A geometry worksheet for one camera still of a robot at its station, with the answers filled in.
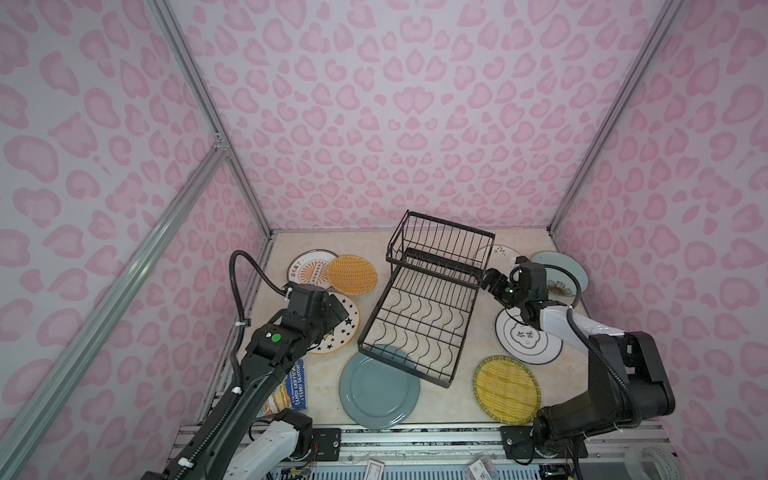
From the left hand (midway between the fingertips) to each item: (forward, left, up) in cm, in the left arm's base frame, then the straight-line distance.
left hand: (334, 308), depth 76 cm
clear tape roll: (-32, -75, -19) cm, 84 cm away
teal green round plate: (-16, -10, -18) cm, 26 cm away
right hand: (+14, -43, -8) cm, 46 cm away
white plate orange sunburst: (+29, +15, -20) cm, 38 cm away
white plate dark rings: (-2, -54, -20) cm, 58 cm away
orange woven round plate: (+24, -1, -19) cm, 31 cm away
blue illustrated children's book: (-15, +13, -18) cm, 27 cm away
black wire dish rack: (+4, -23, -18) cm, 30 cm away
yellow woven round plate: (-16, -45, -19) cm, 51 cm away
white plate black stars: (+2, 0, -19) cm, 19 cm away
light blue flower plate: (+20, -72, -19) cm, 77 cm away
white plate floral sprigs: (+16, -46, -1) cm, 49 cm away
